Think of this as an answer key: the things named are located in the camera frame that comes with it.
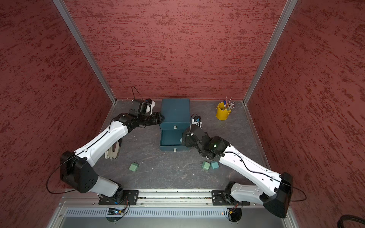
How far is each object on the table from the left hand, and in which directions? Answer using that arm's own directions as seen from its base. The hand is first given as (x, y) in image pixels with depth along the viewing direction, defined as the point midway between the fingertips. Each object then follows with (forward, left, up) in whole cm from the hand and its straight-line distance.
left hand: (159, 121), depth 82 cm
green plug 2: (-20, -28, -18) cm, 39 cm away
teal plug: (-7, -12, -10) cm, 17 cm away
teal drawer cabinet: (-1, -10, +3) cm, 10 cm away
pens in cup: (+16, -45, -3) cm, 48 cm away
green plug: (-21, +16, -18) cm, 32 cm away
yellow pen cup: (+17, -43, -9) cm, 47 cm away
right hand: (-12, -17, 0) cm, 21 cm away
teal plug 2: (-19, -33, -18) cm, 43 cm away
